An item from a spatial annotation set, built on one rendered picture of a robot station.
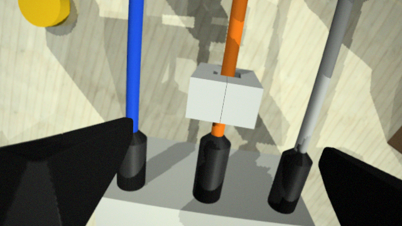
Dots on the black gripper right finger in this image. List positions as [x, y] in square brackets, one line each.
[361, 195]

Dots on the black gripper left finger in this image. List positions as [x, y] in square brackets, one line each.
[59, 180]

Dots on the yellow cylinder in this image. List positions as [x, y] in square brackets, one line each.
[45, 13]

